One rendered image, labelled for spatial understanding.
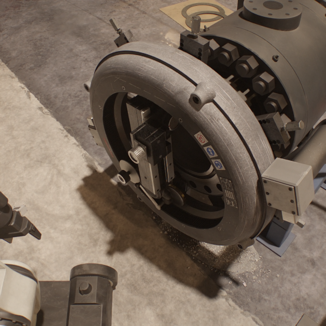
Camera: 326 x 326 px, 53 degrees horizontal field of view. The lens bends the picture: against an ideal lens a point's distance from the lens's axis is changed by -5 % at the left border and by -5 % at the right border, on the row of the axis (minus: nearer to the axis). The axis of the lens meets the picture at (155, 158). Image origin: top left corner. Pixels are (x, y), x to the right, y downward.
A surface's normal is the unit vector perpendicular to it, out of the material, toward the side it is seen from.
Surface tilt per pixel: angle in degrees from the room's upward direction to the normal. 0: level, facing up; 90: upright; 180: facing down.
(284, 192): 90
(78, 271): 24
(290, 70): 40
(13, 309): 66
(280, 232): 90
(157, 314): 0
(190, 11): 0
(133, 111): 90
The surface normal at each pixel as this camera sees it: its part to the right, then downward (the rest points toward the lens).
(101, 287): 0.66, -0.51
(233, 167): -0.43, 0.53
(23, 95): -0.07, -0.65
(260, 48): 0.16, -0.47
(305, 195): 0.64, 0.21
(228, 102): 0.29, -0.30
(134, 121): -0.70, 0.57
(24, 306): 0.89, -0.32
